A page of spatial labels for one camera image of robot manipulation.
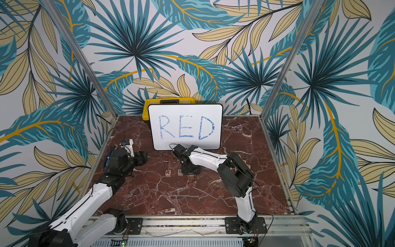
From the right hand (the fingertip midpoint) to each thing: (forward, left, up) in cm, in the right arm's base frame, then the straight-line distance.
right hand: (189, 171), depth 90 cm
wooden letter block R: (-1, +12, +1) cm, 13 cm away
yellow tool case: (+45, +17, +16) cm, 51 cm away
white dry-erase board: (+20, -7, +19) cm, 28 cm away
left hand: (+6, +25, +13) cm, 28 cm away
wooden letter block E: (-1, +5, 0) cm, 6 cm away
